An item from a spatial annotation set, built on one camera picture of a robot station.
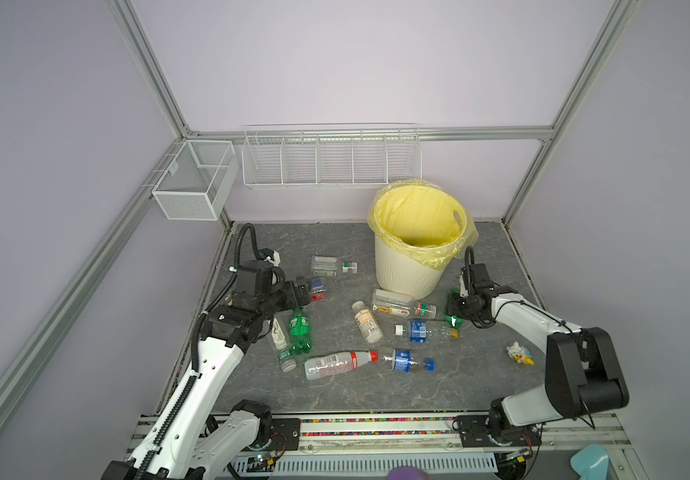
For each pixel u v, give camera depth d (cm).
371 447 73
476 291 71
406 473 70
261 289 56
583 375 44
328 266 108
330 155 99
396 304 92
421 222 99
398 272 86
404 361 81
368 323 87
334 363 80
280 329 87
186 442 39
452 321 89
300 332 87
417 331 86
